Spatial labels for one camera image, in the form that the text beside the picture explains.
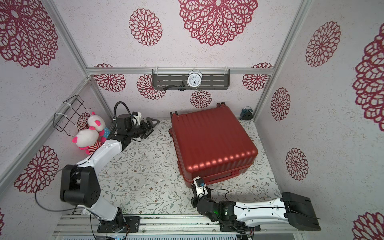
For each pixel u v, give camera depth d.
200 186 0.64
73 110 0.80
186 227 0.73
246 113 1.17
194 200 0.66
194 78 0.90
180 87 0.94
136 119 0.73
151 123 0.77
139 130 0.75
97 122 0.92
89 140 0.85
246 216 0.53
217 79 0.96
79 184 0.45
